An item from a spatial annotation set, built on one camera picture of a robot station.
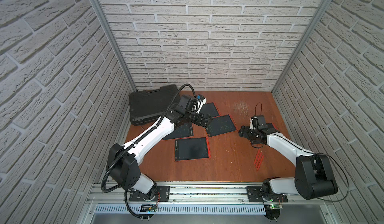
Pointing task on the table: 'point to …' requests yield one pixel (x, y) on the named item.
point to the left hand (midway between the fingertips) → (208, 115)
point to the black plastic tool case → (148, 106)
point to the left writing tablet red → (185, 130)
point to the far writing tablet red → (210, 108)
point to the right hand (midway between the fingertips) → (246, 133)
